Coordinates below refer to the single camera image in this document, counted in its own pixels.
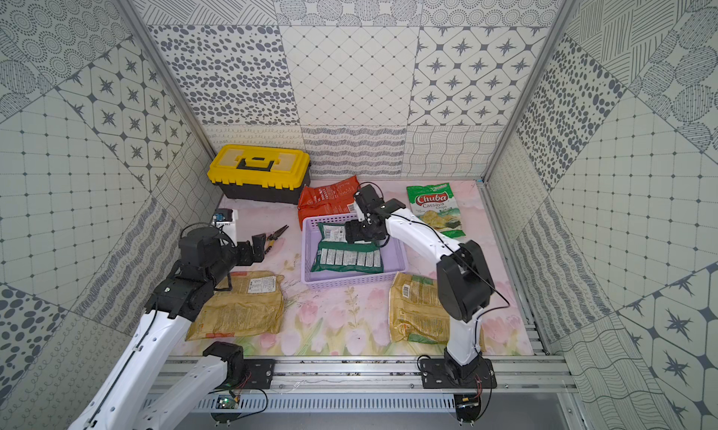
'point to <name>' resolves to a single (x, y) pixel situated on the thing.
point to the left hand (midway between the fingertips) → (244, 231)
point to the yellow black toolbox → (260, 173)
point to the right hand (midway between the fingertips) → (361, 236)
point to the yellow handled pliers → (271, 238)
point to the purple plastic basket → (394, 256)
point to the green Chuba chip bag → (437, 205)
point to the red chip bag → (331, 200)
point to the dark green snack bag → (335, 253)
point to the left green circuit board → (225, 402)
